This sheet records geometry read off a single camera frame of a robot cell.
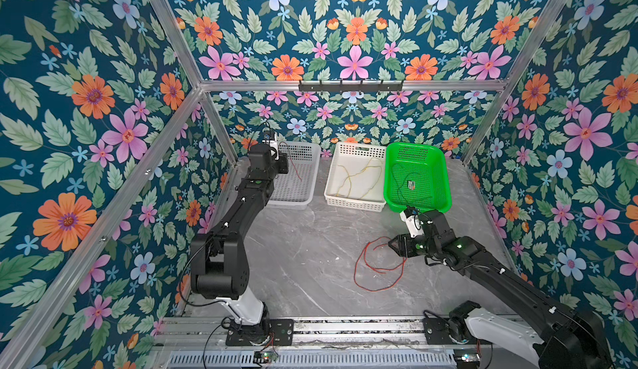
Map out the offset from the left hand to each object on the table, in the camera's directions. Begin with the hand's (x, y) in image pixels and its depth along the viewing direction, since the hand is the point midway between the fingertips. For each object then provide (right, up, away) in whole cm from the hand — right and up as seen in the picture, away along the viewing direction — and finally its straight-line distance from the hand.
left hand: (282, 148), depth 86 cm
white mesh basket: (+1, -15, +21) cm, 26 cm away
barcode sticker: (+53, -13, +25) cm, 60 cm away
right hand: (+40, -30, -5) cm, 50 cm away
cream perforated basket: (+28, -10, +27) cm, 40 cm away
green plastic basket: (+55, -9, +26) cm, 62 cm away
